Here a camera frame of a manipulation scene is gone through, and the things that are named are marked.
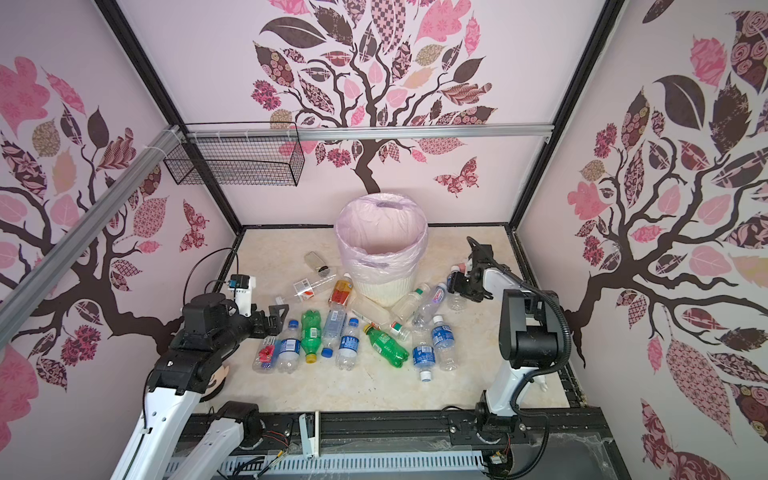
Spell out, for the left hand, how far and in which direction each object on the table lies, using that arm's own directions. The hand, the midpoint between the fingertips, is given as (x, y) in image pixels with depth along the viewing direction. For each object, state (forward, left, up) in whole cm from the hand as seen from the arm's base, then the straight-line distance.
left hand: (272, 313), depth 73 cm
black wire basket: (+73, +34, -2) cm, 80 cm away
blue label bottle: (-1, -46, -16) cm, 48 cm away
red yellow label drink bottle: (+16, -14, -15) cm, 26 cm away
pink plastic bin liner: (+31, -27, -5) cm, 42 cm away
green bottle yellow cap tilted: (-3, -29, -15) cm, 32 cm away
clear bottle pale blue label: (+3, -12, -17) cm, 21 cm away
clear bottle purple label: (+10, -42, -19) cm, 47 cm away
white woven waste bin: (+12, -29, -11) cm, 33 cm away
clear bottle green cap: (+13, -35, -19) cm, 42 cm away
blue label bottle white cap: (-6, -39, -15) cm, 43 cm away
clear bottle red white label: (+17, -2, -15) cm, 23 cm away
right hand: (+18, -53, -17) cm, 59 cm away
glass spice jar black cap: (+31, -1, -17) cm, 36 cm away
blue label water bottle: (-4, -1, -17) cm, 18 cm away
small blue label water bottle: (-2, -18, -15) cm, 24 cm away
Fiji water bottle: (-5, +5, -15) cm, 17 cm away
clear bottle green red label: (+9, -25, -18) cm, 32 cm away
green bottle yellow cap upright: (+1, -7, -15) cm, 16 cm away
